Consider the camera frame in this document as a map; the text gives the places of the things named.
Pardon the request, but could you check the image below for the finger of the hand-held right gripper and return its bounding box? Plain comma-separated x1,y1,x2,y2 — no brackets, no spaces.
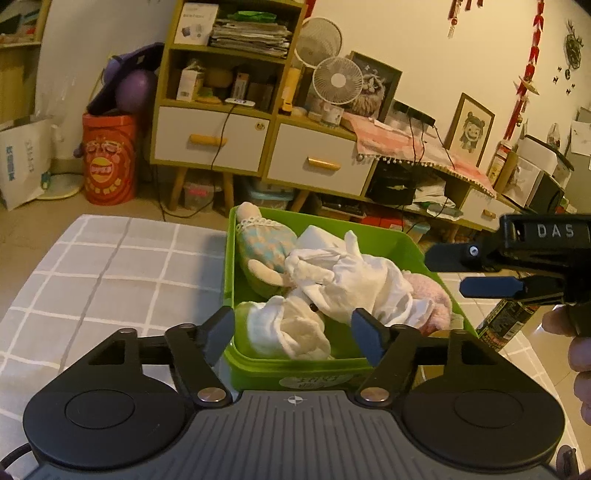
459,276,527,300
424,241,504,273

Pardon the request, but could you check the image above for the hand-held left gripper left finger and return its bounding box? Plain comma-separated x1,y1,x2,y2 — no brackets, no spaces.
58,306,237,408

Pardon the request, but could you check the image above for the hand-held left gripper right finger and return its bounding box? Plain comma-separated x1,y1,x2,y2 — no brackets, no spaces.
351,308,527,407

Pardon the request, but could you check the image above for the pink round plush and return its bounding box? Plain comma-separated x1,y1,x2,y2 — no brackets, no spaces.
406,272,454,334

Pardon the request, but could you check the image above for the green plastic bin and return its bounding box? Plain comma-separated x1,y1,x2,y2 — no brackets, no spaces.
223,205,478,393

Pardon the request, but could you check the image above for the white rabbit plush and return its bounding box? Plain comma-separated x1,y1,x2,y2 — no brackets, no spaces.
284,230,386,324

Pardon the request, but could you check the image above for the snowman plush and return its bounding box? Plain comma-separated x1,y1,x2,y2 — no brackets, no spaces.
263,295,333,361

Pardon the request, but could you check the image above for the bear doll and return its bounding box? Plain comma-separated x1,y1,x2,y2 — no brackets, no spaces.
235,202,301,298

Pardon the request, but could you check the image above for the person's right hand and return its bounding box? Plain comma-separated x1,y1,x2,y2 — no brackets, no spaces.
542,302,591,428

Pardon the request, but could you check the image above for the black drink can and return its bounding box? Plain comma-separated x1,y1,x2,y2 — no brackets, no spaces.
475,298,539,352

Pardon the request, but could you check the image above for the low wooden cabinet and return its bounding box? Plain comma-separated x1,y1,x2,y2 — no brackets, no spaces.
365,152,522,241

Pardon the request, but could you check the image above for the white countertop appliance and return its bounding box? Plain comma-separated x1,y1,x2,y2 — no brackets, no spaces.
510,135,575,214

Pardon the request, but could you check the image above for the black box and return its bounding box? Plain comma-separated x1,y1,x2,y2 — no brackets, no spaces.
369,168,419,206

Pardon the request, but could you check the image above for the yellow jar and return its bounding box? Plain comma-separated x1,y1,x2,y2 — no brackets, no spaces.
489,141,513,185

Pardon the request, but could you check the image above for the framed cartoon girl picture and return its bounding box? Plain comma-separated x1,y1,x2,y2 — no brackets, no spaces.
448,92,496,168

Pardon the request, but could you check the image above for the clear plastic storage box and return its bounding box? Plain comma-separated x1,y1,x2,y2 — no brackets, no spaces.
182,182,218,213

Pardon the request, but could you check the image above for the pink fringed cloth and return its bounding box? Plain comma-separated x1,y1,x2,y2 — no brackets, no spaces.
342,113,499,199

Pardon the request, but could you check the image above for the teal storage box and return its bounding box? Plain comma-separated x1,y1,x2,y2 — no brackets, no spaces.
242,185,296,213

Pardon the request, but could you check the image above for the black power strip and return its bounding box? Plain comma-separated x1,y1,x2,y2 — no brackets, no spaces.
392,102,436,126

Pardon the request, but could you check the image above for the framed cat picture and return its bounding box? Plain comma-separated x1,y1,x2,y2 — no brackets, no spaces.
344,51,403,123

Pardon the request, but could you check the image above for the wooden cabinet with white drawers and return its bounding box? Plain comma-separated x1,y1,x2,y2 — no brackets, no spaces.
150,0,384,210

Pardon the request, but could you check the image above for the red snack barrel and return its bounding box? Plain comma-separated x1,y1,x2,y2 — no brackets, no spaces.
82,112,139,205

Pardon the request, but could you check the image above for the white desk fan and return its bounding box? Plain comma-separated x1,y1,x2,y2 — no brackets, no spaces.
294,17,345,70
312,56,364,127

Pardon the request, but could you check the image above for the white round fan base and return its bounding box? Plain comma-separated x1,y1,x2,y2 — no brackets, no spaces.
36,173,81,200

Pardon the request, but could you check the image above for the red hanging decoration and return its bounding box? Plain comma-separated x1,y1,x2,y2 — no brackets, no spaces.
503,0,548,141

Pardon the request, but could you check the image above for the yellow flashlight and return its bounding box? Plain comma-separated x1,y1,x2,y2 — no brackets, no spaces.
281,67,302,115

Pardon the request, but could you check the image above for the small white carton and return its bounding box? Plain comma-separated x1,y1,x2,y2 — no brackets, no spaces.
178,69,206,102

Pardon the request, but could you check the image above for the purple ball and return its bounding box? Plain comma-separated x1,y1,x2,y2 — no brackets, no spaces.
115,69,158,114

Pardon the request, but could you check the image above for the white paper bag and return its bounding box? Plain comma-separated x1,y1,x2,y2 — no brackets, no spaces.
0,117,54,212

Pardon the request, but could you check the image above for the dark purple bag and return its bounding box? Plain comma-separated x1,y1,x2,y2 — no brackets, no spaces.
87,43,166,116

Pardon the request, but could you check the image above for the stack of papers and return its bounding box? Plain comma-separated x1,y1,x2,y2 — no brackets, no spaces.
209,17,293,60

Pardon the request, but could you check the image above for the white product box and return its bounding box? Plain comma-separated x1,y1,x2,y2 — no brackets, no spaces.
174,2,219,45

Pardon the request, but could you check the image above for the deer wall clock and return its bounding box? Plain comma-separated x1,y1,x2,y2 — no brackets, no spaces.
564,21,586,70

